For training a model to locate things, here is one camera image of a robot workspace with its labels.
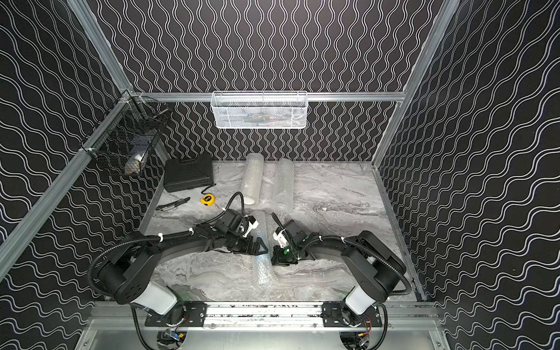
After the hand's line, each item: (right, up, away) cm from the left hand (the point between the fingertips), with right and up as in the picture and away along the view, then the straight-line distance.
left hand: (260, 248), depth 84 cm
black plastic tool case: (-42, +31, +32) cm, 61 cm away
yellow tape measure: (-27, +18, +19) cm, 37 cm away
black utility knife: (-44, +15, +17) cm, 49 cm away
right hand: (+4, -6, +1) cm, 7 cm away
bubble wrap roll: (+9, +25, +16) cm, 31 cm away
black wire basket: (-59, +43, +8) cm, 73 cm away
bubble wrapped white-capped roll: (-5, +28, +19) cm, 34 cm away
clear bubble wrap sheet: (0, +7, +6) cm, 9 cm away
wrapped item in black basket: (-59, +43, +19) cm, 76 cm away
